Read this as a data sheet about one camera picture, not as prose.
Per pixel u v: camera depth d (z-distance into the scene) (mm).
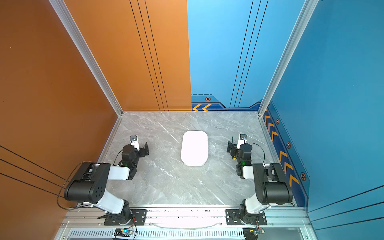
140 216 736
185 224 746
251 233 698
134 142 809
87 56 870
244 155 707
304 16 726
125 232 706
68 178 502
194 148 916
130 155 712
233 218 725
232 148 855
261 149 994
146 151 871
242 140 807
